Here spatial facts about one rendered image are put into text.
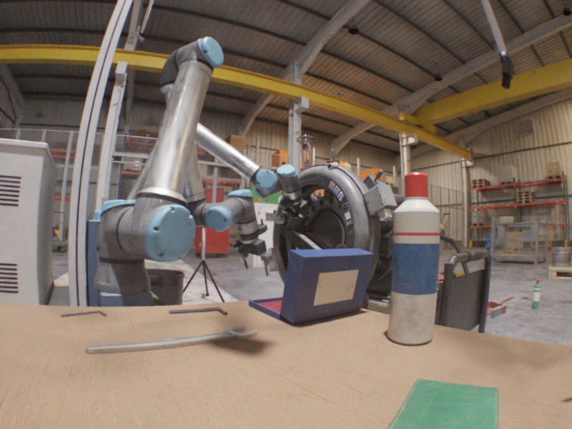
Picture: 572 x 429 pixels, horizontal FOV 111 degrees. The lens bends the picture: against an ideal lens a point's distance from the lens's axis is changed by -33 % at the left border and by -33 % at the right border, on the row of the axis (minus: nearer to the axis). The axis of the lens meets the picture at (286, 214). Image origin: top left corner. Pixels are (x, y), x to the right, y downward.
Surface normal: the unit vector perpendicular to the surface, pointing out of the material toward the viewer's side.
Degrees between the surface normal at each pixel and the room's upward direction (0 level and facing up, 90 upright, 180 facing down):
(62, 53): 90
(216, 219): 115
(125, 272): 70
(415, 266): 90
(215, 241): 90
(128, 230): 85
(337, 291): 102
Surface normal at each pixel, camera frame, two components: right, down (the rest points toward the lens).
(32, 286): 0.65, -0.04
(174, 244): 0.89, 0.08
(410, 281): -0.58, -0.07
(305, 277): 0.55, 0.18
